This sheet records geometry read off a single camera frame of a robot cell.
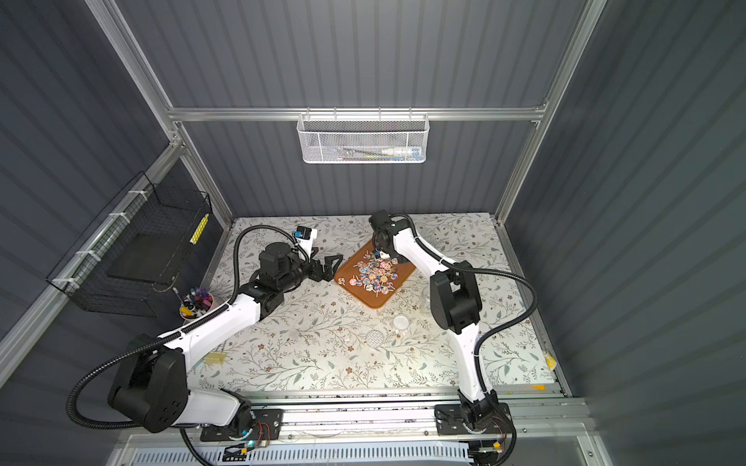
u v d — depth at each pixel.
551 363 0.84
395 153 0.90
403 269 1.03
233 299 0.57
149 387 0.42
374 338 0.87
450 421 0.73
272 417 0.75
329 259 0.75
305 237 0.71
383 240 0.72
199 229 0.82
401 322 0.92
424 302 0.60
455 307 0.57
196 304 0.81
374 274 1.02
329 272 0.75
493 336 0.57
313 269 0.74
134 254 0.74
